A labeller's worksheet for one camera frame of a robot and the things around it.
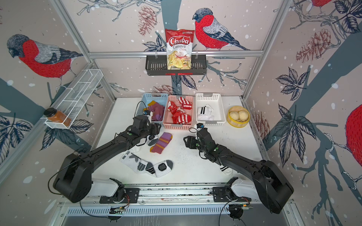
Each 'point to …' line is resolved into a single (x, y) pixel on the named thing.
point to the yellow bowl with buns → (238, 117)
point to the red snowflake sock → (172, 108)
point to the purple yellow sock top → (157, 117)
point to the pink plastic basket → (168, 123)
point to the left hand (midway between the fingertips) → (160, 123)
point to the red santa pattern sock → (181, 117)
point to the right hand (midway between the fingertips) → (187, 138)
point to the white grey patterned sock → (155, 170)
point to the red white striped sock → (184, 103)
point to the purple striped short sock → (162, 142)
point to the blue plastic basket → (160, 98)
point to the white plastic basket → (214, 100)
